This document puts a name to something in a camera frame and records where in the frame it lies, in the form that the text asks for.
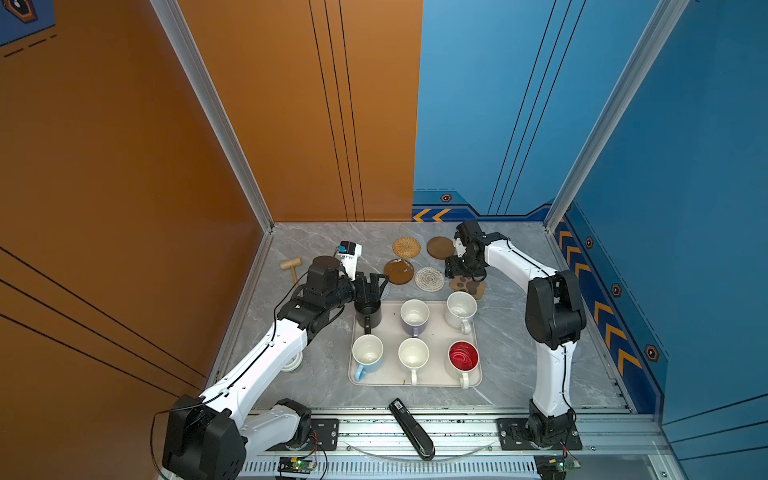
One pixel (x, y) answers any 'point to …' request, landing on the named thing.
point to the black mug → (368, 314)
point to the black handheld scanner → (415, 432)
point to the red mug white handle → (463, 357)
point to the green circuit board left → (295, 465)
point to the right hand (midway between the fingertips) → (455, 271)
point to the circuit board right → (554, 467)
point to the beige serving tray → (436, 334)
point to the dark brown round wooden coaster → (440, 247)
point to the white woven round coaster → (429, 279)
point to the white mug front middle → (413, 353)
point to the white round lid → (294, 363)
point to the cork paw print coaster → (468, 284)
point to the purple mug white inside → (414, 315)
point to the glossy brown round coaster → (399, 271)
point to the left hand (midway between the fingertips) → (377, 274)
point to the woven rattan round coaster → (406, 247)
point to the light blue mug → (368, 351)
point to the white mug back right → (460, 308)
